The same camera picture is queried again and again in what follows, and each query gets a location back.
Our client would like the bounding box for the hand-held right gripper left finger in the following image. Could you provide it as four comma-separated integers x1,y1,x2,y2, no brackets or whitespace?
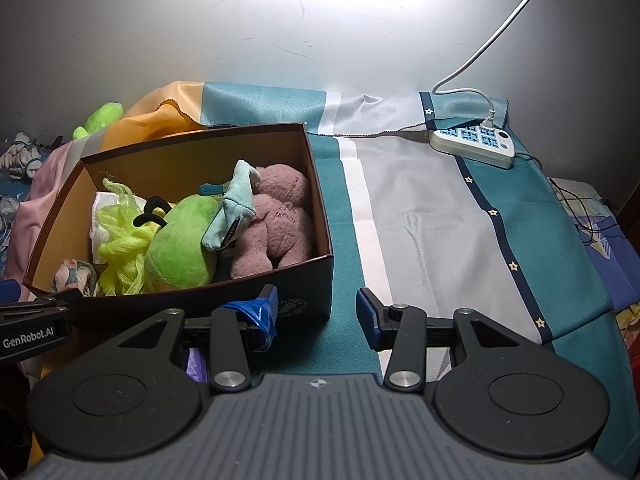
115,284,280,393

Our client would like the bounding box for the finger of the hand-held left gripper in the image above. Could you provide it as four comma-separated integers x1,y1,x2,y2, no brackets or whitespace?
0,281,83,317

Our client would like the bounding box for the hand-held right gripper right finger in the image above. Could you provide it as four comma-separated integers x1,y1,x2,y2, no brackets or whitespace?
356,287,523,392

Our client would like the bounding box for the dark brown cardboard box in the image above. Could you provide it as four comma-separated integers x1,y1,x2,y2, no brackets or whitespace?
22,121,335,321

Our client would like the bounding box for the pink plush bear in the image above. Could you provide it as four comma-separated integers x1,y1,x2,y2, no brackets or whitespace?
230,164,315,280

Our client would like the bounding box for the large green plush toy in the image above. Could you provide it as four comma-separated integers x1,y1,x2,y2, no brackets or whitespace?
132,194,236,291

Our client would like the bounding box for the neon green cloth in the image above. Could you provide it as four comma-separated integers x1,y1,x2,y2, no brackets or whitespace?
95,177,168,297

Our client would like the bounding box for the pink cloth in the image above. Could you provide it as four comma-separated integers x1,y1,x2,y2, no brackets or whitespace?
0,140,83,306

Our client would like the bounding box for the purple plastic packet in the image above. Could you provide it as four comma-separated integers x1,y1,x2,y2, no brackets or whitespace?
186,347,210,385

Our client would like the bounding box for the white gloves pair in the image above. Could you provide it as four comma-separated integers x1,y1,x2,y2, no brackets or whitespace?
0,132,46,181

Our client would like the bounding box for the small green plush toy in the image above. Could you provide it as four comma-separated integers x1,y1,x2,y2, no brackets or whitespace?
72,102,124,142

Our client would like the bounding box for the white power strip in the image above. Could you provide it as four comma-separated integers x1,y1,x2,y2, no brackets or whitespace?
429,126,516,170

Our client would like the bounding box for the blue bedsheet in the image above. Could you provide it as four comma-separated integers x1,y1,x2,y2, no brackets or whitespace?
550,177,640,331

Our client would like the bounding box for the white power cable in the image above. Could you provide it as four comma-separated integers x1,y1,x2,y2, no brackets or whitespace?
432,0,558,131

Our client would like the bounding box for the black cable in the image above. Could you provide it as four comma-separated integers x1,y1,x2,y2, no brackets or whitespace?
547,177,626,246

